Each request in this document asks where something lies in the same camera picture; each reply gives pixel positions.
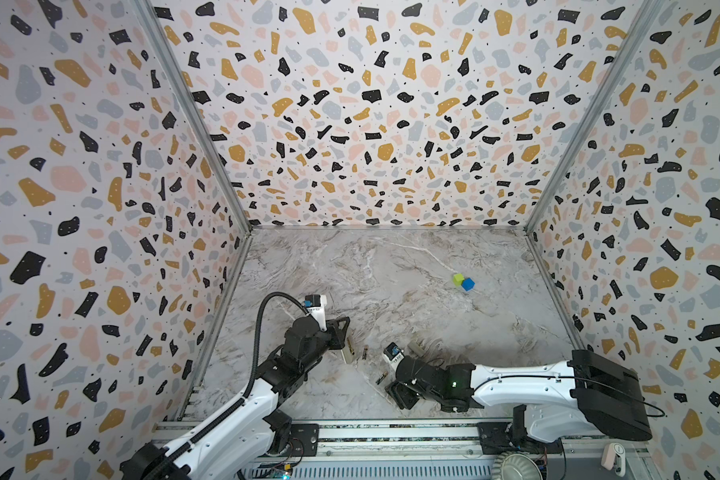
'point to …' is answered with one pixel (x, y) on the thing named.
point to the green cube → (457, 279)
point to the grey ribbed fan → (516, 465)
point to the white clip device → (613, 458)
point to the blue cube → (468, 284)
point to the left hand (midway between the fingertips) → (348, 316)
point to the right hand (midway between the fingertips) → (388, 380)
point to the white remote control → (348, 352)
